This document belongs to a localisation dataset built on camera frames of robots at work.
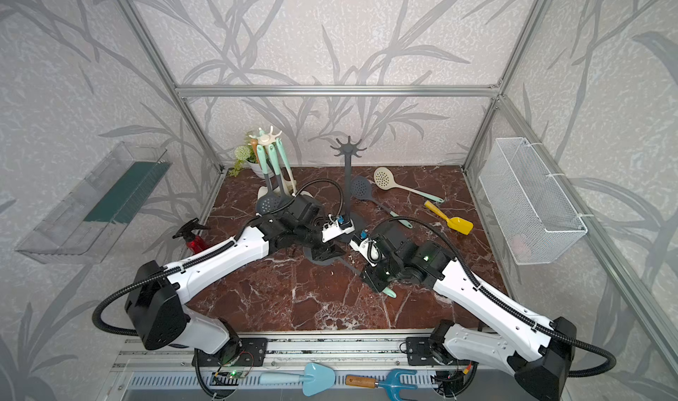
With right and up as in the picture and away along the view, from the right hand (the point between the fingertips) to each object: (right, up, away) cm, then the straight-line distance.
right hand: (361, 274), depth 71 cm
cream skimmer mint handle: (+11, +28, +44) cm, 53 cm away
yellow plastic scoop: (+37, +10, +30) cm, 49 cm away
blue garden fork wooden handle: (+8, -27, -3) cm, 29 cm away
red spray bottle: (-55, +5, +16) cm, 58 cm away
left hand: (-6, +6, +7) cm, 11 cm away
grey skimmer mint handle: (-31, +19, +16) cm, 40 cm away
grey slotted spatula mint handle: (+7, -2, -7) cm, 10 cm away
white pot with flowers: (-47, +38, +34) cm, 69 cm away
